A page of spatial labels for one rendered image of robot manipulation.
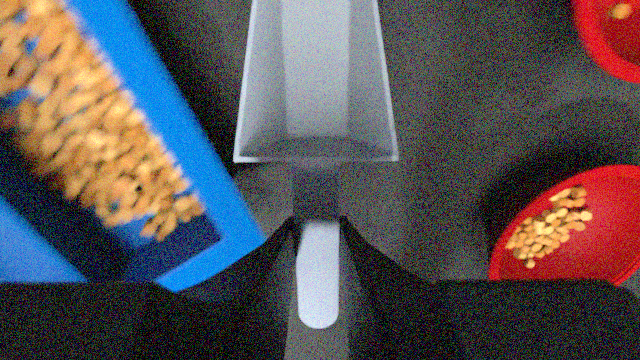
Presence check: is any red bowl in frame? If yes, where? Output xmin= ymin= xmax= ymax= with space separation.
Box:
xmin=489 ymin=164 xmax=640 ymax=286
xmin=569 ymin=0 xmax=640 ymax=83

